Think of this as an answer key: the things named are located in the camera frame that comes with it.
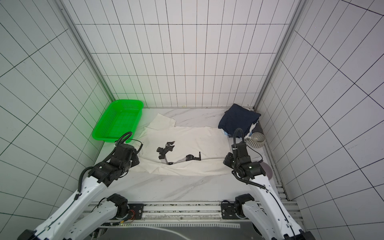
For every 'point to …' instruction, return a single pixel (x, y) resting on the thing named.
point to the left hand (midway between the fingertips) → (133, 161)
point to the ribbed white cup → (257, 140)
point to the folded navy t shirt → (236, 116)
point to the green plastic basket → (121, 117)
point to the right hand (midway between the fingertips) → (227, 157)
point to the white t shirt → (188, 140)
